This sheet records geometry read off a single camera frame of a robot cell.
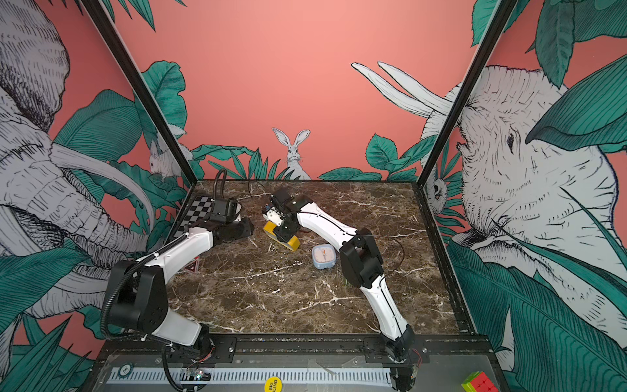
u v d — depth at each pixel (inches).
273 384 27.0
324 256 36.5
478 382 26.0
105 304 15.7
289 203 27.1
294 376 27.7
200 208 41.2
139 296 17.4
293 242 34.6
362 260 22.1
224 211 27.9
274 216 32.9
